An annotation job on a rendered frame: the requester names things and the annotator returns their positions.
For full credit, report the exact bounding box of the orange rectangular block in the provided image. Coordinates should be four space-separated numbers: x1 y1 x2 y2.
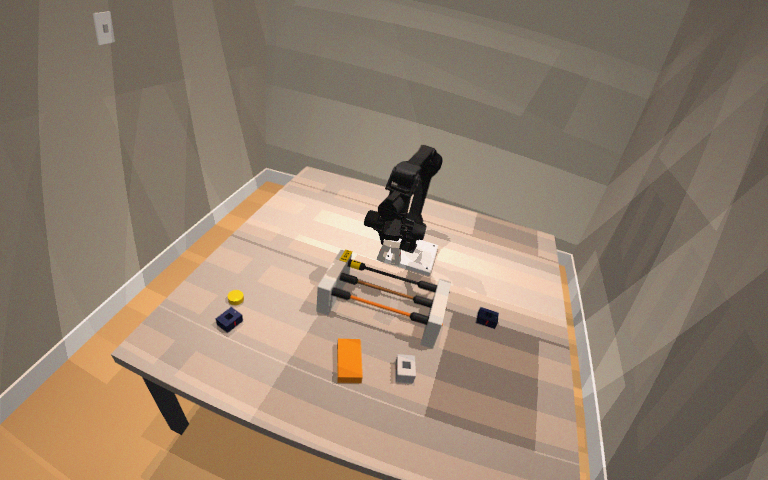
337 339 363 384

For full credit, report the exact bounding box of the yellow flat cylinder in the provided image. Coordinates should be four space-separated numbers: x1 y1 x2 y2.
228 290 244 306

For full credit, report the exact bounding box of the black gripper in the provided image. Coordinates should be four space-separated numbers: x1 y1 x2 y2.
364 208 427 249

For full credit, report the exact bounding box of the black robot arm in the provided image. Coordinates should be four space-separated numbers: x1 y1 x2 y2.
378 145 443 241

